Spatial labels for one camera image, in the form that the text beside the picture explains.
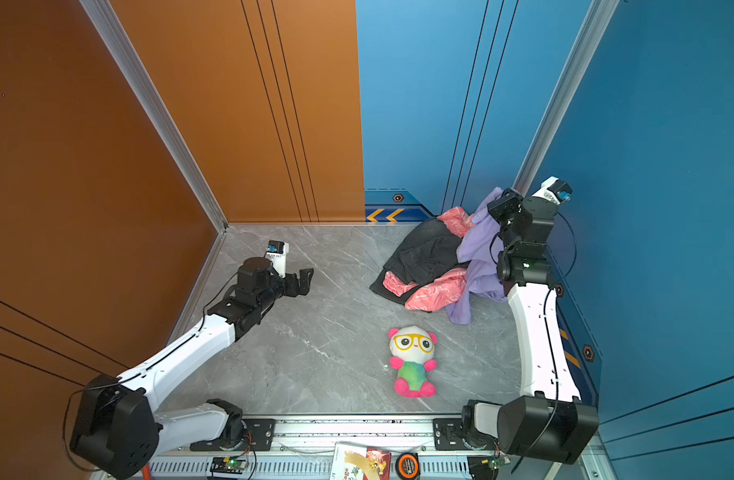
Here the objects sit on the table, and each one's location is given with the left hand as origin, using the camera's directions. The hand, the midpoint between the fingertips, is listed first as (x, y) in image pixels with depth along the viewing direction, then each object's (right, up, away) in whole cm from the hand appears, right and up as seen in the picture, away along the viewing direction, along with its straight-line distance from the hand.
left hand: (300, 265), depth 84 cm
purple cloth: (+48, +5, -9) cm, 49 cm away
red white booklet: (+18, -44, -17) cm, 50 cm away
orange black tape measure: (+29, -44, -17) cm, 55 cm away
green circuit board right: (+50, -46, -14) cm, 69 cm away
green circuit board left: (-14, -47, -13) cm, 51 cm away
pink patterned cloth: (+40, -8, +4) cm, 41 cm away
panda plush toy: (+32, -23, -3) cm, 39 cm away
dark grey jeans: (+40, +4, +19) cm, 45 cm away
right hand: (+50, +19, -15) cm, 56 cm away
